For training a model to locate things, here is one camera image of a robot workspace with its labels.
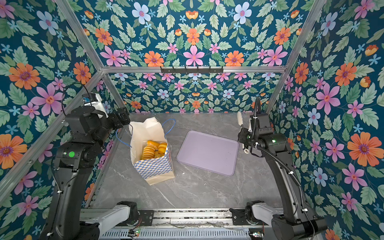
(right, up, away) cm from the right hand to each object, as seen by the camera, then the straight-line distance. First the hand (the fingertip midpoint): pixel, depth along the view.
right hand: (243, 134), depth 71 cm
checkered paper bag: (-43, -18, +3) cm, 47 cm away
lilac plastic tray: (-10, -15, +29) cm, 34 cm away
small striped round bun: (-45, -10, +22) cm, 51 cm away
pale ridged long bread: (-51, -12, +15) cm, 55 cm away
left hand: (-54, +12, -13) cm, 57 cm away
